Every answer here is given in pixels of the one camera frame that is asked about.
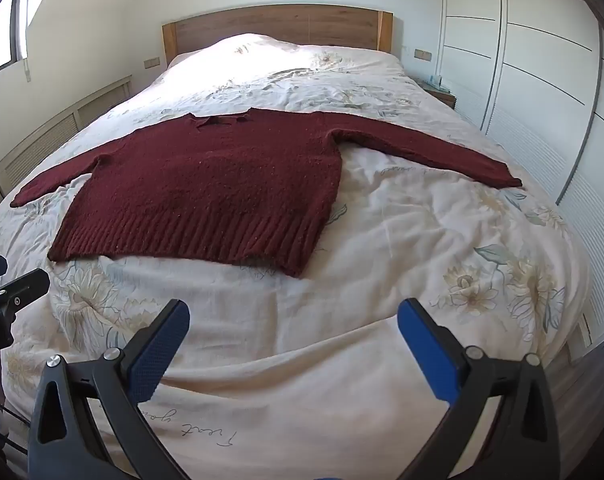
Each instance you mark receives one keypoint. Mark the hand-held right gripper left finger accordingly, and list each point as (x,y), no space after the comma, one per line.
(157,347)

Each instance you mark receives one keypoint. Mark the wall socket plate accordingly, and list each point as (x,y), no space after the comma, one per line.
(152,63)
(423,54)

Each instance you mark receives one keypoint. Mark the white floral duvet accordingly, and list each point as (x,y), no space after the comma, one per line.
(382,250)

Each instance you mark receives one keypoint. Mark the wooden headboard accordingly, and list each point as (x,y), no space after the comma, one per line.
(282,22)

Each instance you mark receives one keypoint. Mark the white louvered radiator cover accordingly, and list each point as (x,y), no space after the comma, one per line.
(42,145)

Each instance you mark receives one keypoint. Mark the dark red knitted sweater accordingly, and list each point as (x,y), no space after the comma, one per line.
(207,180)

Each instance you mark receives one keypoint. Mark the wooden nightstand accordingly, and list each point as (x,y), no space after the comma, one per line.
(442,96)

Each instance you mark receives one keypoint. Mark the small item on nightstand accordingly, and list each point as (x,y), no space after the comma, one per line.
(435,80)

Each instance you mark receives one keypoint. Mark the white sliding-door wardrobe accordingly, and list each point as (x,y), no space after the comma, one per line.
(532,85)

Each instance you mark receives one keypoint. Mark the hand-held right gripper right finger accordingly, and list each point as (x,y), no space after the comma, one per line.
(427,350)

